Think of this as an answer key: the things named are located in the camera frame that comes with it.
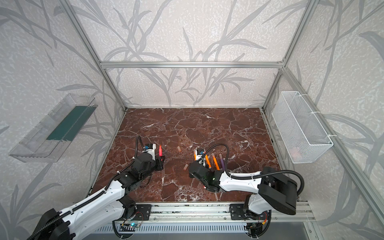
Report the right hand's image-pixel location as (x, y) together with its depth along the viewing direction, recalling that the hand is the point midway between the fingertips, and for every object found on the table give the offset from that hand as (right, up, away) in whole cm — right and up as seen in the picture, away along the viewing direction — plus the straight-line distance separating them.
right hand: (190, 160), depth 83 cm
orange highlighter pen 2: (+3, +5, -10) cm, 11 cm away
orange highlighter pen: (+15, -3, +7) cm, 17 cm away
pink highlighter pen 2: (+8, -14, -3) cm, 16 cm away
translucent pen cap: (-9, +4, +13) cm, 16 cm away
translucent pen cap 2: (-3, -6, +5) cm, 8 cm away
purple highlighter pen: (+19, -3, +8) cm, 21 cm away
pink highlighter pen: (-17, +5, -1) cm, 18 cm away
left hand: (-13, +4, 0) cm, 14 cm away
